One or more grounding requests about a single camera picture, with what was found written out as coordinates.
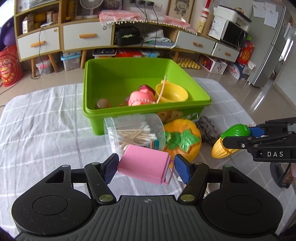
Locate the yellow toy pot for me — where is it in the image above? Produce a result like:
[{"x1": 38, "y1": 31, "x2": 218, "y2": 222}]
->
[{"x1": 155, "y1": 80, "x2": 189, "y2": 103}]

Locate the wooden cabinet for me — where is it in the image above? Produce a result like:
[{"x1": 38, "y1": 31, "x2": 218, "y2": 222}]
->
[{"x1": 14, "y1": 0, "x2": 241, "y2": 78}]

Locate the pink lace-trimmed cloth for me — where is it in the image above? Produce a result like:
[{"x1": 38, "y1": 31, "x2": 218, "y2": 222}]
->
[{"x1": 99, "y1": 10, "x2": 198, "y2": 35}]

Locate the thin black cable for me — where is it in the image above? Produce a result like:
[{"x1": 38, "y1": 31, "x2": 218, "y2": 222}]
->
[
  {"x1": 37, "y1": 24, "x2": 51, "y2": 70},
  {"x1": 134, "y1": 1, "x2": 160, "y2": 58}
]

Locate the green plastic storage box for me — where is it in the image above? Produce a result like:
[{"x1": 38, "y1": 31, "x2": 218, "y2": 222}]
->
[{"x1": 83, "y1": 58, "x2": 212, "y2": 136}]

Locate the toy corn cob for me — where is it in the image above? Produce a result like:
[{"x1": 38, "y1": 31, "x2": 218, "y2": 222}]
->
[{"x1": 211, "y1": 124, "x2": 251, "y2": 159}]

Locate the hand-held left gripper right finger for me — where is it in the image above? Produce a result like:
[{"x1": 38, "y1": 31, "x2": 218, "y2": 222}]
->
[{"x1": 174, "y1": 154, "x2": 253, "y2": 202}]

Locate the tan hand-shaped toy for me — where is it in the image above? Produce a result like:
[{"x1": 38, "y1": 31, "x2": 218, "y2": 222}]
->
[{"x1": 95, "y1": 98, "x2": 112, "y2": 109}]

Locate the pink pig toy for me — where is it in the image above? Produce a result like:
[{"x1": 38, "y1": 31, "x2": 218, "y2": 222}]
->
[{"x1": 125, "y1": 75, "x2": 168, "y2": 107}]

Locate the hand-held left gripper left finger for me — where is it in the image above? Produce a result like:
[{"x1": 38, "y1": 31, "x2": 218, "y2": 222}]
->
[{"x1": 44, "y1": 153, "x2": 119, "y2": 205}]

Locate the grey checked cloth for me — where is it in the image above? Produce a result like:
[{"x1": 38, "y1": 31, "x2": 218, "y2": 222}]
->
[{"x1": 0, "y1": 77, "x2": 266, "y2": 232}]

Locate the white bottle red cap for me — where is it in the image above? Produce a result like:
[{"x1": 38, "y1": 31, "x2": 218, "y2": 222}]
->
[{"x1": 198, "y1": 0, "x2": 211, "y2": 33}]

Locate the yellow egg tray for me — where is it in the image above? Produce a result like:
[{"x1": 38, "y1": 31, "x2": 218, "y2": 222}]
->
[{"x1": 177, "y1": 56, "x2": 200, "y2": 69}]

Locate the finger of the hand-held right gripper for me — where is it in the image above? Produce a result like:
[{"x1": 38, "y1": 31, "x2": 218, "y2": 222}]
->
[
  {"x1": 223, "y1": 132, "x2": 296, "y2": 153},
  {"x1": 249, "y1": 117, "x2": 296, "y2": 138}
]

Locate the clear cotton swab jar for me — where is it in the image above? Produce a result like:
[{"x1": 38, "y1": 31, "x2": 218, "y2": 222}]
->
[{"x1": 103, "y1": 113, "x2": 166, "y2": 157}]

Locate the black case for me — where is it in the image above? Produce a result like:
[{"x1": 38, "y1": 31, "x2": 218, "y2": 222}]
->
[{"x1": 114, "y1": 26, "x2": 141, "y2": 46}]

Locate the framed picture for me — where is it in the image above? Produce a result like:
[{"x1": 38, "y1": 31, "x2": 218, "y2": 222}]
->
[{"x1": 166, "y1": 0, "x2": 195, "y2": 24}]

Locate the grey slipper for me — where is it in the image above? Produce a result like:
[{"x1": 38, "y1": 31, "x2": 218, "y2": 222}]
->
[{"x1": 269, "y1": 162, "x2": 289, "y2": 183}]

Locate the orange toy pumpkin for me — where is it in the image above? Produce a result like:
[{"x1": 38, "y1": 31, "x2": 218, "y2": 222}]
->
[{"x1": 163, "y1": 119, "x2": 202, "y2": 163}]

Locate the small cardboard box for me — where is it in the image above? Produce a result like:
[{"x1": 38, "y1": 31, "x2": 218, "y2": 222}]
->
[{"x1": 22, "y1": 16, "x2": 34, "y2": 33}]

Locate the silver refrigerator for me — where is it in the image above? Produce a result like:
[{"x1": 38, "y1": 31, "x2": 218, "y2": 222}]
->
[{"x1": 251, "y1": 2, "x2": 296, "y2": 87}]

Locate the white drawer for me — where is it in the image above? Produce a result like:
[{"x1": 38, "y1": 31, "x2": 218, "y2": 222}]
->
[
  {"x1": 176, "y1": 30, "x2": 216, "y2": 55},
  {"x1": 211, "y1": 43, "x2": 240, "y2": 62},
  {"x1": 17, "y1": 27, "x2": 60, "y2": 62},
  {"x1": 62, "y1": 22, "x2": 114, "y2": 51}
]

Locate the white desk fan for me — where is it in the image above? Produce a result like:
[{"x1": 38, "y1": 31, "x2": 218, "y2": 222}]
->
[{"x1": 80, "y1": 0, "x2": 104, "y2": 19}]

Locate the black phone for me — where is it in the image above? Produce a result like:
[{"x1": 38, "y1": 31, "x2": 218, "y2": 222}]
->
[{"x1": 279, "y1": 162, "x2": 296, "y2": 189}]

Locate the white crate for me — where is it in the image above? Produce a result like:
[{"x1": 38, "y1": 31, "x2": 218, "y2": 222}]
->
[{"x1": 198, "y1": 56, "x2": 228, "y2": 75}]

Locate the grey speckled hair claw clip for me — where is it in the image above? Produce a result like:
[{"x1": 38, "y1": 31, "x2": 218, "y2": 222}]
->
[{"x1": 195, "y1": 116, "x2": 221, "y2": 145}]

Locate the red flat box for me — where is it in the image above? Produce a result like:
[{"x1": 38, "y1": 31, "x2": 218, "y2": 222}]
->
[{"x1": 116, "y1": 50, "x2": 142, "y2": 58}]

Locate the pile of folded cloths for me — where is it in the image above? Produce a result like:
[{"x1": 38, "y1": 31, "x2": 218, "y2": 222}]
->
[{"x1": 141, "y1": 30, "x2": 176, "y2": 49}]

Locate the red gift box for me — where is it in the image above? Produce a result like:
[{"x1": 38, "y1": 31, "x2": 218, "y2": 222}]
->
[{"x1": 236, "y1": 42, "x2": 255, "y2": 64}]

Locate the blue-lid storage box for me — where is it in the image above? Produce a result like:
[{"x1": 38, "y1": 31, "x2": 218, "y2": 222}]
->
[{"x1": 60, "y1": 51, "x2": 82, "y2": 71}]

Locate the purple plush toy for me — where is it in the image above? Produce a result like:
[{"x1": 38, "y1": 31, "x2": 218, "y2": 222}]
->
[{"x1": 0, "y1": 16, "x2": 16, "y2": 50}]

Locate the black microwave oven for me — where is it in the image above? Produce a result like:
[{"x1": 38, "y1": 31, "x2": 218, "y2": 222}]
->
[{"x1": 221, "y1": 20, "x2": 249, "y2": 48}]

